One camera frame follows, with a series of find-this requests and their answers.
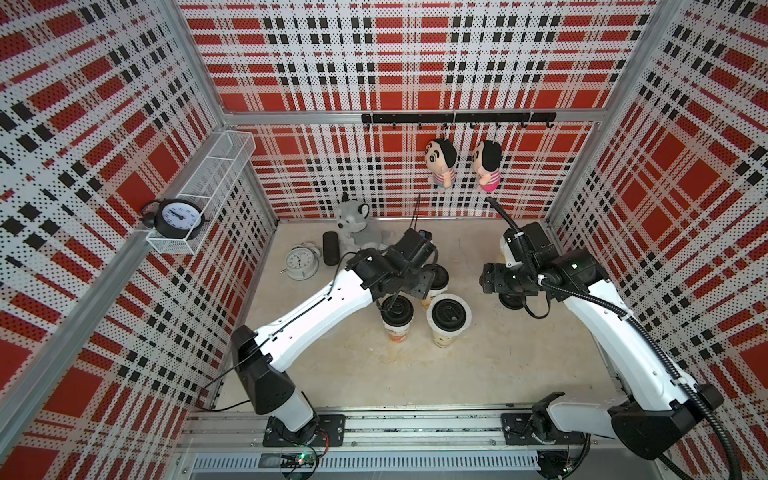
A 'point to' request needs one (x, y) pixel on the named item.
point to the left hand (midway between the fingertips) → (420, 278)
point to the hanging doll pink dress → (487, 159)
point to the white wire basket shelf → (210, 188)
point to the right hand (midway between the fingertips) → (501, 281)
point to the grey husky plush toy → (352, 221)
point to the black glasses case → (331, 248)
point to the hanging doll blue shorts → (440, 156)
